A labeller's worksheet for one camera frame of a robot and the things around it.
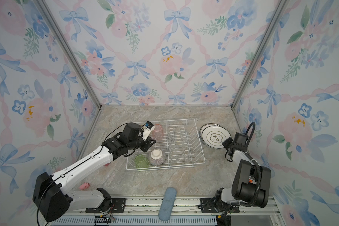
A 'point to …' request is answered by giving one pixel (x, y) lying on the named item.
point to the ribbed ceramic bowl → (157, 157)
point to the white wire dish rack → (177, 145)
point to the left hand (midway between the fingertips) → (153, 138)
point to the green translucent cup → (141, 162)
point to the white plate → (213, 135)
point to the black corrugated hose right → (247, 154)
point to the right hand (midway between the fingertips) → (227, 140)
